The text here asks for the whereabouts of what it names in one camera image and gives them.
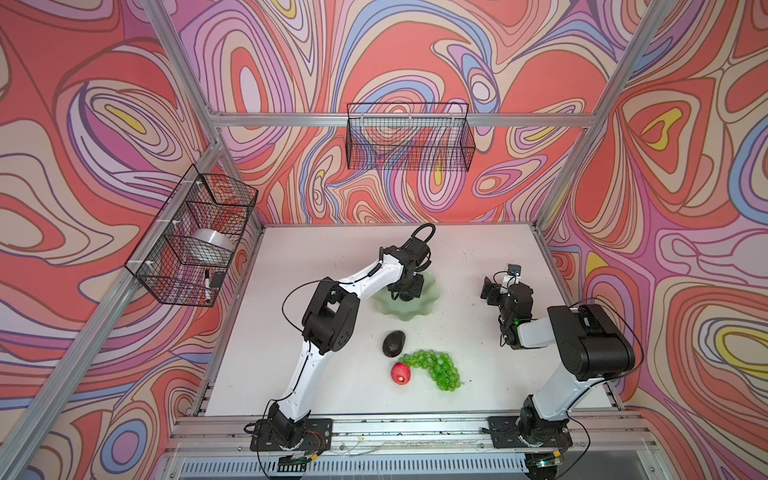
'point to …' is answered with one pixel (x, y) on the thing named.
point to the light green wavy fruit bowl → (413, 308)
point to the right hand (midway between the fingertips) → (501, 283)
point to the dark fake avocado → (393, 343)
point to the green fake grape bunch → (439, 365)
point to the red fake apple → (400, 373)
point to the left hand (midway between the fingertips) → (414, 288)
